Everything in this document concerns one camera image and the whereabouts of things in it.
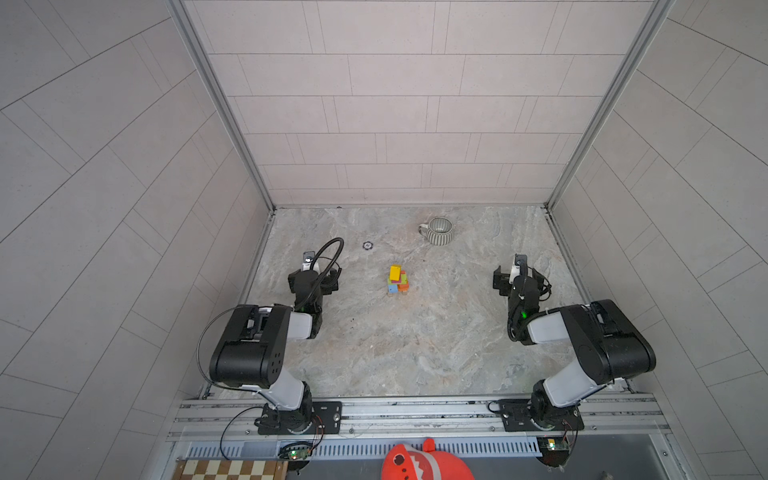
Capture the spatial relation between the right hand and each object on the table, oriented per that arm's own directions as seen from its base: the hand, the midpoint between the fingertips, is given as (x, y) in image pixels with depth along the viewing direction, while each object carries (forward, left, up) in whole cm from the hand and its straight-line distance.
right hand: (514, 266), depth 93 cm
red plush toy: (-47, +38, +2) cm, 60 cm away
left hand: (+5, +61, +2) cm, 61 cm away
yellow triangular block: (-4, +38, +6) cm, 38 cm away
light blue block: (-6, +39, +1) cm, 39 cm away
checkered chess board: (-45, +75, -1) cm, 87 cm away
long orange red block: (-5, +35, 0) cm, 36 cm away
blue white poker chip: (+15, +47, -4) cm, 49 cm away
